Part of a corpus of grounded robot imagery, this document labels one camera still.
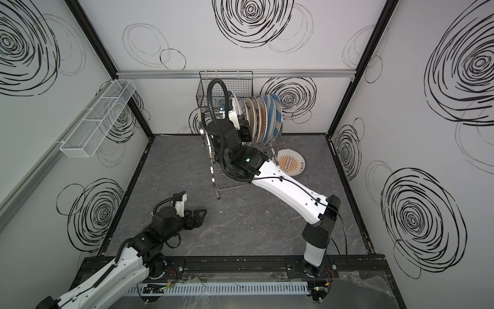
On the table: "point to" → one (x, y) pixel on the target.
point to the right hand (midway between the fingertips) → (240, 114)
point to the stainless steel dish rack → (273, 143)
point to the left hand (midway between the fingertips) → (201, 211)
